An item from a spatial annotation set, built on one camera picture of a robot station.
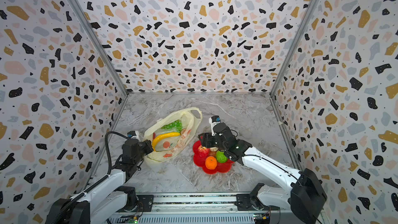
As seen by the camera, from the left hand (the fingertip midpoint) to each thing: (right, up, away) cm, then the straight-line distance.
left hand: (153, 140), depth 88 cm
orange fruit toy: (+33, -11, -5) cm, 35 cm away
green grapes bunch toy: (+11, +7, +12) cm, 18 cm away
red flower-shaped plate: (+27, -11, -4) cm, 29 cm away
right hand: (+29, +4, -9) cm, 31 cm away
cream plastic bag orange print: (+18, +10, +9) cm, 22 cm away
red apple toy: (+28, -6, -3) cm, 29 cm away
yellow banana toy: (+3, +1, +7) cm, 8 cm away
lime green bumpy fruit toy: (+38, -8, -4) cm, 39 cm away
